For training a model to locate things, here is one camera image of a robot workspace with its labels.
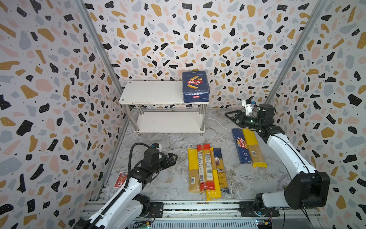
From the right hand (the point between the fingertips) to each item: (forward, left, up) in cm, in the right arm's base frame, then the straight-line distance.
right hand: (226, 114), depth 75 cm
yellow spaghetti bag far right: (-9, -24, -30) cm, 39 cm away
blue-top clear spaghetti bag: (-19, 0, -29) cm, 35 cm away
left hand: (-15, +29, -19) cm, 38 cm away
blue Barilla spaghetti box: (-2, -16, -29) cm, 33 cm away
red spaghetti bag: (-19, +10, -26) cm, 34 cm away
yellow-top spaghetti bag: (-26, +17, -29) cm, 42 cm away
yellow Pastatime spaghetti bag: (-33, +7, -29) cm, 44 cm away
